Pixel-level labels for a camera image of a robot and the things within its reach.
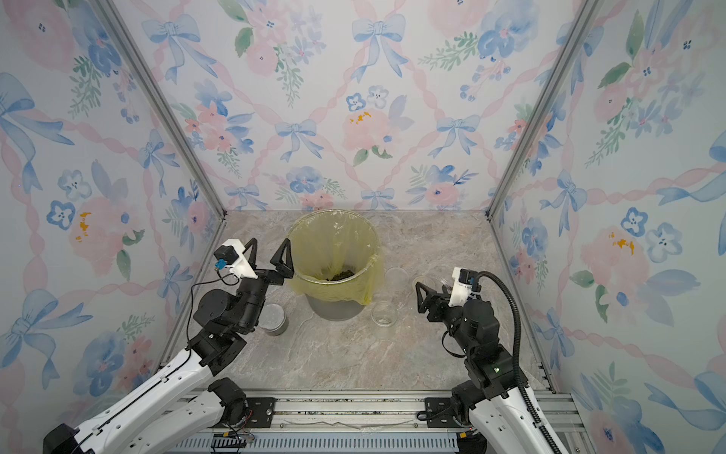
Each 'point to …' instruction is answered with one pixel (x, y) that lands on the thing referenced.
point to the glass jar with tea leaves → (384, 314)
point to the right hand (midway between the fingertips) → (432, 284)
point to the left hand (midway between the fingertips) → (273, 240)
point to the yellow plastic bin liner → (336, 255)
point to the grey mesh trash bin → (334, 310)
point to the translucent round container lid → (396, 278)
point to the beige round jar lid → (424, 280)
